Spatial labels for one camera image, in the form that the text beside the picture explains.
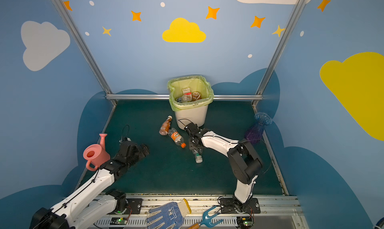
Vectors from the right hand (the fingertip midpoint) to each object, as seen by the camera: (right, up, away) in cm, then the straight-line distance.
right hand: (195, 142), depth 93 cm
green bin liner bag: (+1, +39, +8) cm, 40 cm away
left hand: (-29, -3, -8) cm, 31 cm away
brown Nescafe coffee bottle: (-21, +10, +9) cm, 25 cm away
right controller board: (+24, -35, -21) cm, 47 cm away
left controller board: (-37, -34, -22) cm, 55 cm away
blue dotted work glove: (-14, -32, -21) cm, 41 cm away
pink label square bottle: (-6, +34, +8) cm, 36 cm away
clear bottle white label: (+2, -9, -4) cm, 10 cm away
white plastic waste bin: (+1, +18, +4) cm, 18 cm away
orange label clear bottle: (-13, +3, +3) cm, 13 cm away
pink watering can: (-54, -4, -13) cm, 56 cm away
